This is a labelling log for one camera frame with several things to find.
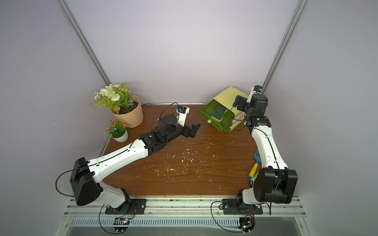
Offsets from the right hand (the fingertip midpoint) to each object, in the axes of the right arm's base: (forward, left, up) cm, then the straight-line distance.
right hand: (247, 94), depth 78 cm
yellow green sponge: (+2, +13, -16) cm, 21 cm away
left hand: (-15, +28, -4) cm, 32 cm away
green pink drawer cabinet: (+15, +7, -17) cm, 24 cm away
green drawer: (+3, +21, -18) cm, 28 cm away
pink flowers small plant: (-8, +80, -22) cm, 83 cm away
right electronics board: (-55, +2, -36) cm, 65 cm away
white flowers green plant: (+1, +74, -2) cm, 74 cm away
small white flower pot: (-13, +75, -26) cm, 81 cm away
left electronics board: (-57, +65, -36) cm, 94 cm away
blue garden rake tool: (-22, -11, -34) cm, 42 cm away
